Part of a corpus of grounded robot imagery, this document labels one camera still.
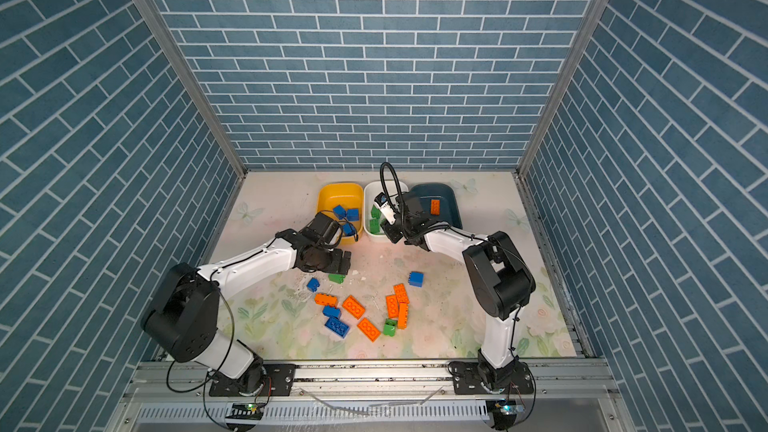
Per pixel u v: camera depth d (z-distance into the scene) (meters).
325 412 0.70
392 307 0.86
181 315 0.44
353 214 1.06
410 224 0.75
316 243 0.69
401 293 0.89
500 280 0.50
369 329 0.82
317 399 0.72
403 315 0.83
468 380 0.74
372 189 1.11
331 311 0.84
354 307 0.85
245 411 0.72
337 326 0.82
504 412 0.71
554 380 0.75
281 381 0.74
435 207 1.08
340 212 1.05
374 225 1.00
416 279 0.90
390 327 0.82
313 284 0.89
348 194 1.11
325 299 0.86
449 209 1.08
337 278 0.91
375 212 1.05
